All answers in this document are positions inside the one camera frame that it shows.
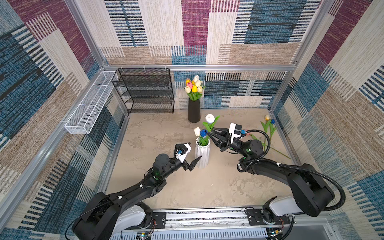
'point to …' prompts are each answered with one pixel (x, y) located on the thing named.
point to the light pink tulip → (199, 89)
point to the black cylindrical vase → (194, 110)
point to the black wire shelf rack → (145, 90)
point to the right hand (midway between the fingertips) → (208, 131)
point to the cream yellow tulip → (265, 126)
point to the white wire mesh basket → (82, 119)
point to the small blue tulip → (272, 129)
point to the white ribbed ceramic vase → (203, 151)
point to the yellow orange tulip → (187, 81)
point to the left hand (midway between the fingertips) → (194, 147)
